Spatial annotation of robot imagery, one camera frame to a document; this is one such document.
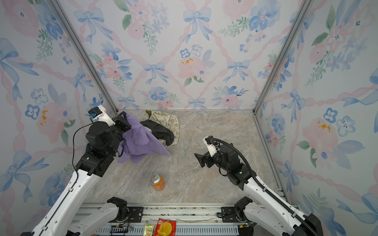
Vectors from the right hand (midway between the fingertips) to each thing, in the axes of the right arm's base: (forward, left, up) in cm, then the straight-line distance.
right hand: (202, 148), depth 76 cm
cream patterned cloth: (+33, +22, -16) cm, 42 cm away
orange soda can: (-15, +23, -9) cm, 28 cm away
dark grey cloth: (+16, +26, -7) cm, 31 cm away
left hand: (+6, +34, +21) cm, 41 cm away
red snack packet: (-33, +18, -18) cm, 41 cm away
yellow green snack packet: (-34, +25, -18) cm, 46 cm away
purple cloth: (+2, +34, +2) cm, 34 cm away
